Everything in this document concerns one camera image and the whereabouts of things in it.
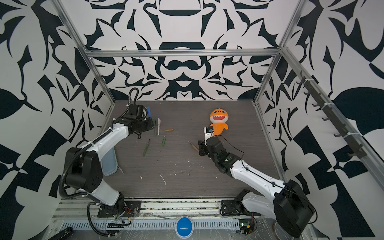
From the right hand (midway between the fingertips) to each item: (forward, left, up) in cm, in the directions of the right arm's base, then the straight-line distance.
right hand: (201, 140), depth 82 cm
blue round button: (-37, +9, -12) cm, 40 cm away
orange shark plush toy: (+21, -13, -6) cm, 25 cm away
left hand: (+13, +28, +1) cm, 30 cm away
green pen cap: (+8, +24, -14) cm, 29 cm away
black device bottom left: (-40, +60, -9) cm, 73 cm away
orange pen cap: (+16, +20, -13) cm, 29 cm away
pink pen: (+16, +28, -12) cm, 34 cm away
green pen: (+3, +34, -14) cm, 37 cm away
